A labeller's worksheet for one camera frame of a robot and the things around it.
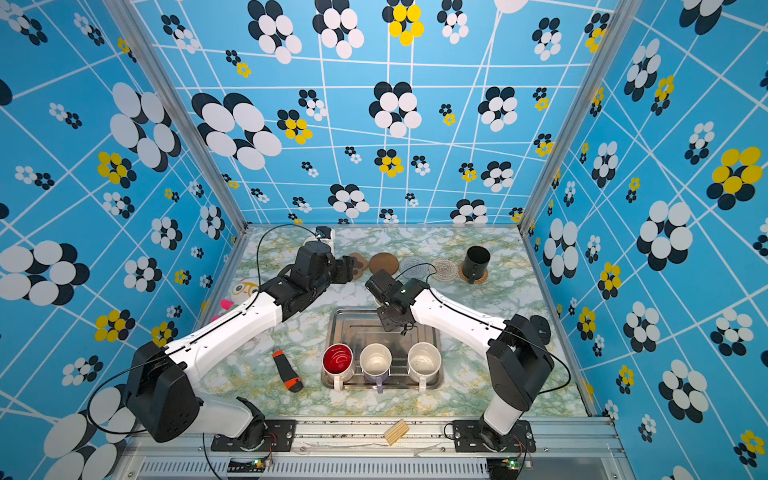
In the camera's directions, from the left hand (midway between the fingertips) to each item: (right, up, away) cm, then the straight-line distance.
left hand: (349, 256), depth 82 cm
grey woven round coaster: (+18, -3, -5) cm, 19 cm away
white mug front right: (+21, -30, +2) cm, 37 cm away
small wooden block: (+13, -44, -8) cm, 46 cm away
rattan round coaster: (+42, -9, +20) cm, 47 cm away
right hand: (+14, -17, +3) cm, 22 cm away
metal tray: (+2, -23, +11) cm, 25 cm away
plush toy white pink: (-36, -12, +11) cm, 39 cm away
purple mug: (+7, -31, +4) cm, 32 cm away
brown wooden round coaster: (+9, -2, +26) cm, 28 cm away
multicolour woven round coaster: (+31, -5, +23) cm, 39 cm away
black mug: (+39, -2, +15) cm, 42 cm away
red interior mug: (-4, -31, +2) cm, 31 cm away
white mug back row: (+12, -12, -22) cm, 28 cm away
